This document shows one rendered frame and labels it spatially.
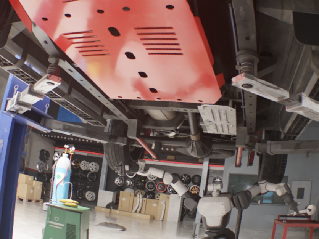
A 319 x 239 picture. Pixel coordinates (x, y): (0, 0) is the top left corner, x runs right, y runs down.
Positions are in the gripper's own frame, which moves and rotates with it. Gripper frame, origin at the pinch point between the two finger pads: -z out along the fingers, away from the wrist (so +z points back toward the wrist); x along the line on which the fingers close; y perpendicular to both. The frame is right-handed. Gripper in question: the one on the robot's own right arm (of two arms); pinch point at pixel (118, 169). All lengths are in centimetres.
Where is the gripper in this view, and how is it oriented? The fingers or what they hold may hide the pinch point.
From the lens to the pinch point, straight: 258.3
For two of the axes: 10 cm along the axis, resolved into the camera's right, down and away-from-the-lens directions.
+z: 7.3, 0.2, 6.9
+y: -6.9, 1.0, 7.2
